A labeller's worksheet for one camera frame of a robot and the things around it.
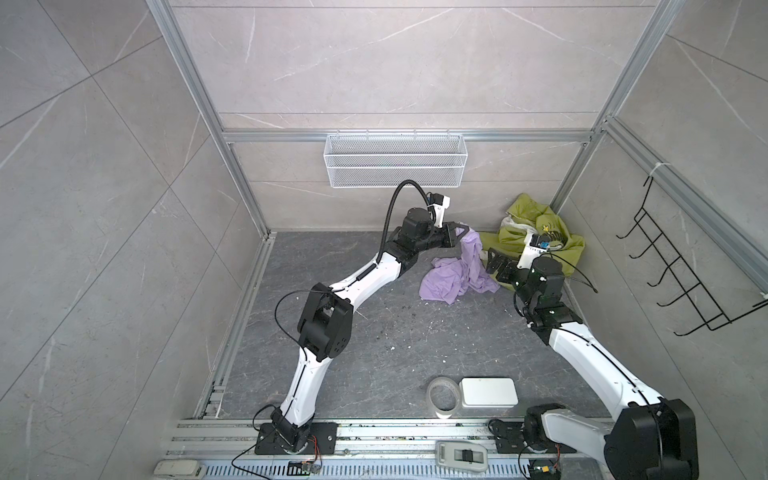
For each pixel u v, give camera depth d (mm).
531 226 1032
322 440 735
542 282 588
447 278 1013
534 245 678
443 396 800
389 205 673
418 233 700
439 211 766
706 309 610
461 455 691
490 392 797
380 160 1004
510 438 731
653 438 395
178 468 669
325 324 542
